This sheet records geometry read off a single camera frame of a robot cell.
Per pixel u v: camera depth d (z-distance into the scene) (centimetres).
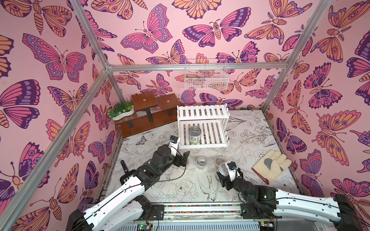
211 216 73
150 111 106
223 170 74
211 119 80
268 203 55
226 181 67
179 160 67
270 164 89
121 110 92
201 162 86
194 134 80
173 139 64
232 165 65
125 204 48
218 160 87
